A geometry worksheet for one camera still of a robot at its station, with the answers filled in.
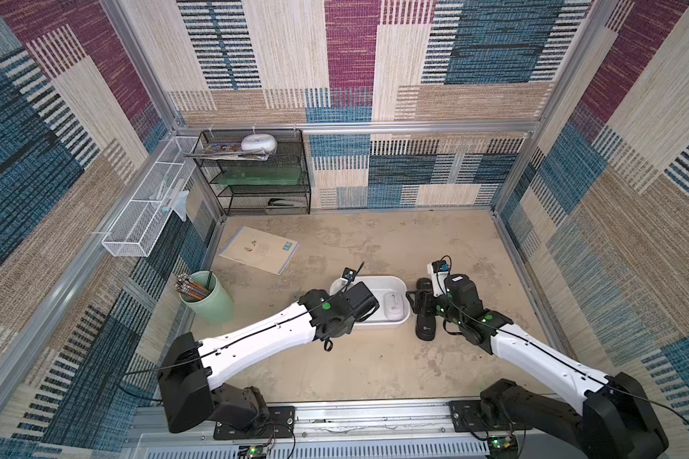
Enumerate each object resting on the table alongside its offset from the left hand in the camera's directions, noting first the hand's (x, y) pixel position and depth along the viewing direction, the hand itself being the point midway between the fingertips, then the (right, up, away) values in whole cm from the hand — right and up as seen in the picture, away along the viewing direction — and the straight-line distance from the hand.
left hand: (339, 309), depth 79 cm
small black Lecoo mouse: (+26, -7, +9) cm, 28 cm away
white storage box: (+12, +3, +19) cm, 23 cm away
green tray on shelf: (-28, +41, +21) cm, 54 cm away
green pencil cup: (-38, -2, +10) cm, 39 cm away
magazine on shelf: (-34, +47, +13) cm, 59 cm away
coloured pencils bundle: (-41, +6, +1) cm, 42 cm away
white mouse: (+17, -2, +13) cm, 21 cm away
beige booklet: (-29, +15, +30) cm, 44 cm away
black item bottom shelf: (-24, +32, +30) cm, 50 cm away
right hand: (+22, +4, +6) cm, 24 cm away
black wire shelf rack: (-36, +35, +40) cm, 64 cm away
